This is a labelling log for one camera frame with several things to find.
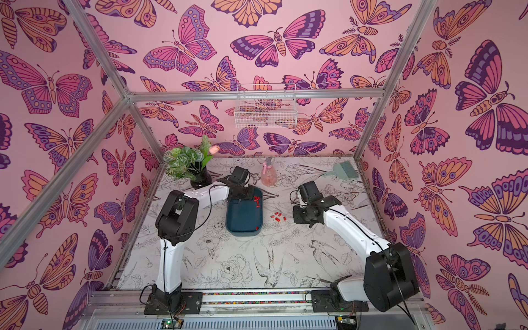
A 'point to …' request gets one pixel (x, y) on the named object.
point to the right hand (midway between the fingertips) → (294, 217)
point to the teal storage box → (245, 218)
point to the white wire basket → (266, 106)
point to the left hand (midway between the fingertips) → (255, 193)
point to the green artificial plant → (185, 161)
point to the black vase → (203, 177)
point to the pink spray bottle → (268, 174)
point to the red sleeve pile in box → (256, 199)
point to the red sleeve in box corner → (257, 228)
